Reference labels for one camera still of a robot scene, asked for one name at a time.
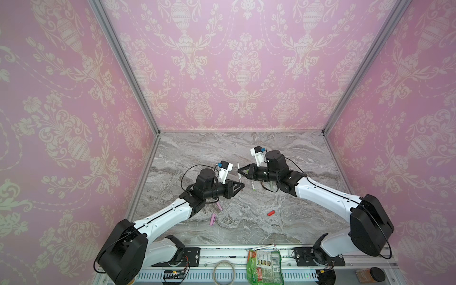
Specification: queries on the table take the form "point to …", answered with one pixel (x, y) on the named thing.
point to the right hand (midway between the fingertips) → (239, 171)
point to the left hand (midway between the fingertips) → (243, 187)
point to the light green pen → (271, 184)
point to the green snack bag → (264, 267)
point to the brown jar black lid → (370, 275)
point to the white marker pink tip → (260, 247)
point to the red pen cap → (271, 213)
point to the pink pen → (219, 206)
